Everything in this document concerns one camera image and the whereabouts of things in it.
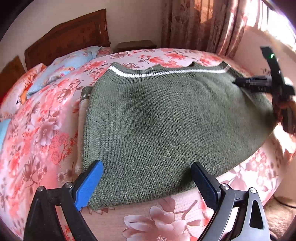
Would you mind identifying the floral pink bed sheet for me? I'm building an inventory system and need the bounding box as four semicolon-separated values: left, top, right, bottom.
1;49;292;240

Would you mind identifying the green knit sweater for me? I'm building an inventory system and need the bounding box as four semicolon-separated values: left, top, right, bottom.
82;62;276;210

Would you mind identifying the light blue cloth edge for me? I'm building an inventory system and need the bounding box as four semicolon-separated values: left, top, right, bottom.
0;119;11;150

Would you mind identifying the floral pink curtain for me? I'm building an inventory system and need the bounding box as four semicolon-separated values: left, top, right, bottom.
161;0;251;58

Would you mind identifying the orange floral pillow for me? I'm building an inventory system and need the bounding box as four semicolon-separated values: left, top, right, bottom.
1;63;47;121

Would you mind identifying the light blue floral pillow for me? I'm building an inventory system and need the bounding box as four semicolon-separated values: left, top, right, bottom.
26;46;102;98

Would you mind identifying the dark wooden headboard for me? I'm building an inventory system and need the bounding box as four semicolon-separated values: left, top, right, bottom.
1;9;110;98

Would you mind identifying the dark wooden nightstand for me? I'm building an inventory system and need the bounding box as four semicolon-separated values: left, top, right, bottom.
116;40;157;52

